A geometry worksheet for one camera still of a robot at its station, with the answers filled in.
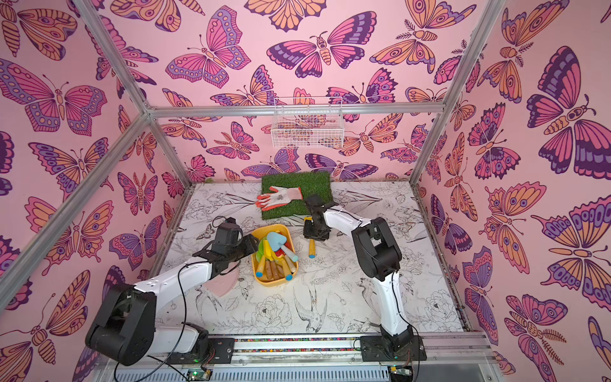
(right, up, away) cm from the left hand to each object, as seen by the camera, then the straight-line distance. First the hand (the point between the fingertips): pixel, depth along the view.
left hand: (259, 239), depth 91 cm
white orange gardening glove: (+6, +17, +19) cm, 26 cm away
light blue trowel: (+6, -1, +6) cm, 8 cm away
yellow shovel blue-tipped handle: (+20, -2, +7) cm, 22 cm away
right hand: (+17, 0, +8) cm, 19 cm away
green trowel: (0, -7, +1) cm, 7 cm away
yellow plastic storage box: (+9, +4, +7) cm, 12 cm away
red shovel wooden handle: (+8, -11, -3) cm, 14 cm away
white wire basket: (+19, +46, +4) cm, 50 cm away
